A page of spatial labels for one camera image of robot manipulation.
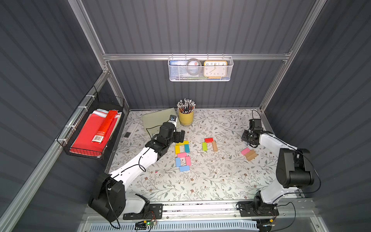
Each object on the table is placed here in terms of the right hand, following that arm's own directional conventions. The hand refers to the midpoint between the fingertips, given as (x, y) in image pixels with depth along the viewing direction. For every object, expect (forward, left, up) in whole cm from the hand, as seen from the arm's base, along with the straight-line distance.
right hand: (247, 137), depth 95 cm
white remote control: (+8, +82, -4) cm, 83 cm away
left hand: (-4, +46, +14) cm, 48 cm away
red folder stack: (-14, +84, +23) cm, 89 cm away
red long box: (-10, +81, +24) cm, 85 cm away
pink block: (-10, +43, -6) cm, 45 cm away
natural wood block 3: (-12, -1, -8) cm, 14 cm away
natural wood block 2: (-9, -2, -5) cm, 10 cm away
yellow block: (-13, +41, +14) cm, 45 cm away
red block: (+2, +25, -7) cm, 26 cm away
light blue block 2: (-20, +42, -5) cm, 46 cm away
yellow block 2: (-7, +47, -6) cm, 47 cm away
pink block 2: (-15, +39, -6) cm, 42 cm away
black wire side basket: (+5, +91, +28) cm, 96 cm away
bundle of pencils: (+17, +41, +12) cm, 46 cm away
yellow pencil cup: (+14, +41, +1) cm, 44 cm away
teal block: (-5, +40, -6) cm, 41 cm away
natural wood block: (-6, +21, -6) cm, 23 cm away
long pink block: (-7, +2, -7) cm, 10 cm away
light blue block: (-15, +46, -6) cm, 49 cm away
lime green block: (-4, +28, -7) cm, 29 cm away
